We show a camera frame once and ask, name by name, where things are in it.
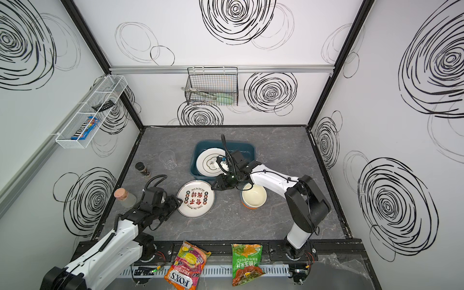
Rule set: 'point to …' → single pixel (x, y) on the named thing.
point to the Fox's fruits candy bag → (185, 271)
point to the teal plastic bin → (248, 148)
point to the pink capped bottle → (125, 199)
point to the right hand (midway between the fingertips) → (212, 188)
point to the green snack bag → (246, 260)
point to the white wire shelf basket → (110, 88)
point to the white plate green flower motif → (206, 163)
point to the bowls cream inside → (254, 197)
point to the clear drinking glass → (167, 156)
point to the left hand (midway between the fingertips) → (182, 203)
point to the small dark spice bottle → (141, 167)
